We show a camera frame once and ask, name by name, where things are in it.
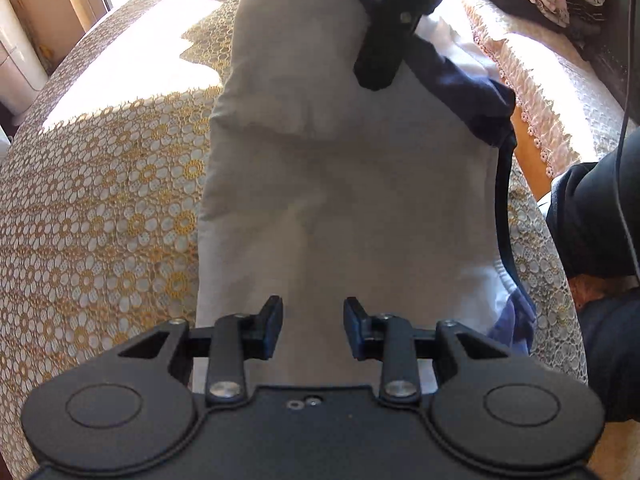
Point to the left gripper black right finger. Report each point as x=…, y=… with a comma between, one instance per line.
x=389, y=340

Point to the white and navy t-shirt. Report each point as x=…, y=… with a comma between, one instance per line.
x=318, y=190

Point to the yellow lace tablecloth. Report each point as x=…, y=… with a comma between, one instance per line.
x=101, y=194

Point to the white tower air conditioner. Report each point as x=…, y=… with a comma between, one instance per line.
x=22, y=76

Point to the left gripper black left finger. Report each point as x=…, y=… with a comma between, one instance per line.
x=236, y=339

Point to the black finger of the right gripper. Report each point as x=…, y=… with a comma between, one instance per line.
x=391, y=24

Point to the pink lace sofa cover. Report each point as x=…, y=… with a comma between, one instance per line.
x=565, y=115

